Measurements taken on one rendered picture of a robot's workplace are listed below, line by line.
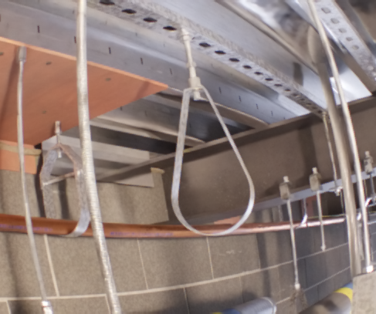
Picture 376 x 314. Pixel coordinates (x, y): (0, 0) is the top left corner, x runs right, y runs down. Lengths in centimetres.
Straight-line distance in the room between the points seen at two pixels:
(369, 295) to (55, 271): 93
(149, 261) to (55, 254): 42
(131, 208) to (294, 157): 50
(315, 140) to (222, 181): 33
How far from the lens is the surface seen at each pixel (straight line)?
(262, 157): 164
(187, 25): 81
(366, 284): 61
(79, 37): 44
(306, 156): 159
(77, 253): 142
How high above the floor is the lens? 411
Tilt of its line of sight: 12 degrees up
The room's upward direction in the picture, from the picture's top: 9 degrees counter-clockwise
